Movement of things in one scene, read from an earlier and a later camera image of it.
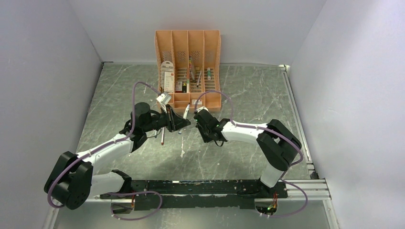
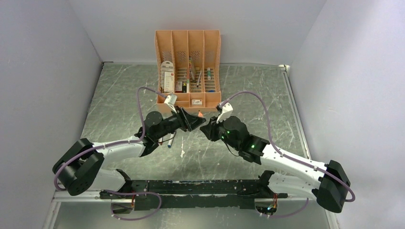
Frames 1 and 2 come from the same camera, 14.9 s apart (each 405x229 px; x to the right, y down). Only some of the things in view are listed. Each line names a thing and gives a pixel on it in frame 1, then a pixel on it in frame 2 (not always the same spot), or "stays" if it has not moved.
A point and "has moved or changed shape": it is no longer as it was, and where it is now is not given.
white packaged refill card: x=167 y=76 stays
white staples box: x=199 y=102 stays
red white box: x=178 y=87 stays
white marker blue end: x=185 y=115 has moved or changed shape
